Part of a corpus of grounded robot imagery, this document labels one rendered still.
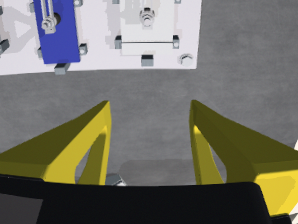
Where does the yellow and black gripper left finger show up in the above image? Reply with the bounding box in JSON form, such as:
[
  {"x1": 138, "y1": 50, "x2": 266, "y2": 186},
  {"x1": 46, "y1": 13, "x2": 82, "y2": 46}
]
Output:
[{"x1": 0, "y1": 100, "x2": 111, "y2": 185}]

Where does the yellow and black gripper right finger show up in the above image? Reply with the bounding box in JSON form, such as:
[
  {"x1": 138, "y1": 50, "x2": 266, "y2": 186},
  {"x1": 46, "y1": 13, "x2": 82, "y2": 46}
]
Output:
[{"x1": 189, "y1": 100, "x2": 298, "y2": 217}]

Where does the grey toggle clamp with red handle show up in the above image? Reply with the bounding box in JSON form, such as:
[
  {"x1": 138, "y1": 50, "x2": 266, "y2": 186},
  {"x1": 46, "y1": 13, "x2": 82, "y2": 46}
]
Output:
[{"x1": 41, "y1": 0, "x2": 61, "y2": 34}]

